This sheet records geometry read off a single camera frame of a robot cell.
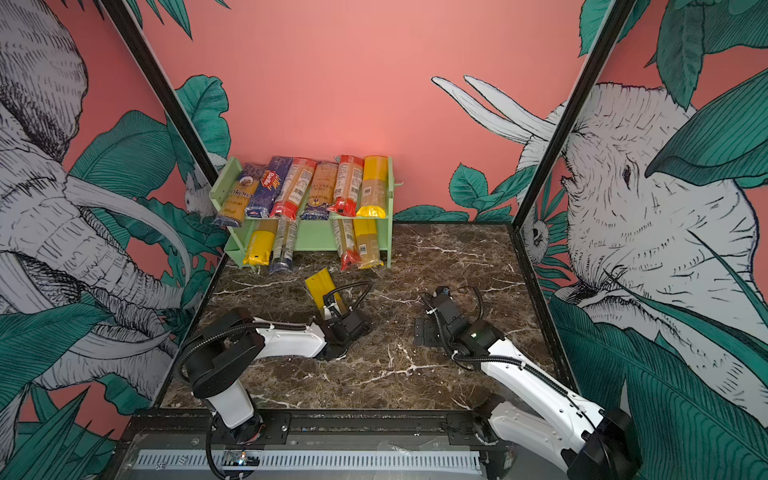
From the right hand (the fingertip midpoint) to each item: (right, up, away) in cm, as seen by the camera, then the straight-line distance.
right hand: (427, 324), depth 79 cm
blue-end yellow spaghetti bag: (-31, +38, +8) cm, 49 cm away
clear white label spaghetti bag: (-44, +26, +16) cm, 54 cm away
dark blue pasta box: (-46, +37, +6) cm, 60 cm away
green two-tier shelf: (-36, +25, +19) cm, 48 cm away
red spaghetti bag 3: (-25, +25, +14) cm, 38 cm away
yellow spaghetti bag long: (-15, +42, +11) cm, 46 cm away
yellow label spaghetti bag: (-52, +22, +15) cm, 58 cm away
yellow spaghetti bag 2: (-34, +8, +20) cm, 41 cm away
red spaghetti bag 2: (-23, +40, +9) cm, 47 cm away
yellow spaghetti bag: (-19, +26, +19) cm, 37 cm away
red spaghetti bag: (-38, +38, +7) cm, 54 cm away
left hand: (-24, -2, +13) cm, 28 cm away
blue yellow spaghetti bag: (-54, +33, +4) cm, 63 cm away
